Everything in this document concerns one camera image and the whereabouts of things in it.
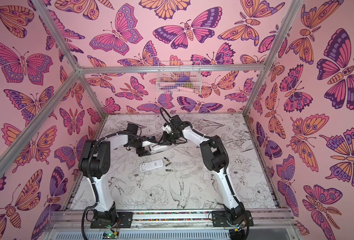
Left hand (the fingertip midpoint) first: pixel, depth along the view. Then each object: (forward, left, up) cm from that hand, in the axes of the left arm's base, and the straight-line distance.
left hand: (149, 145), depth 101 cm
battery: (-10, -12, -1) cm, 16 cm away
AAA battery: (-18, -14, 0) cm, 23 cm away
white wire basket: (+31, -21, +32) cm, 49 cm away
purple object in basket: (+30, -24, +31) cm, 49 cm away
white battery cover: (-21, -37, -1) cm, 43 cm away
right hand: (-2, -8, +7) cm, 11 cm away
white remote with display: (-14, -4, 0) cm, 15 cm away
